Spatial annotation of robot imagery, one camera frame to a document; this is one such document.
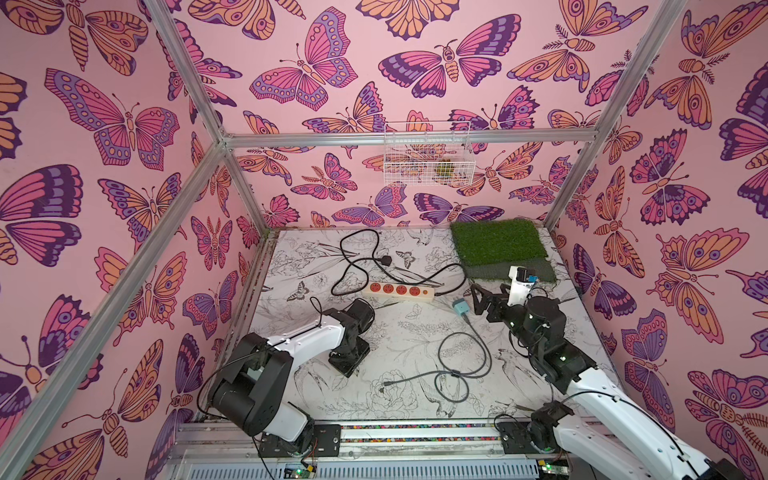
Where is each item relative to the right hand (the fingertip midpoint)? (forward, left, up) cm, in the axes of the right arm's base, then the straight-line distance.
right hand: (489, 284), depth 76 cm
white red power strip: (+11, +23, -21) cm, 33 cm away
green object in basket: (+38, +9, +8) cm, 40 cm away
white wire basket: (+44, +13, +11) cm, 47 cm away
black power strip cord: (+12, +38, -22) cm, 45 cm away
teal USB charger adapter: (+5, +4, -20) cm, 21 cm away
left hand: (-11, +33, -23) cm, 42 cm away
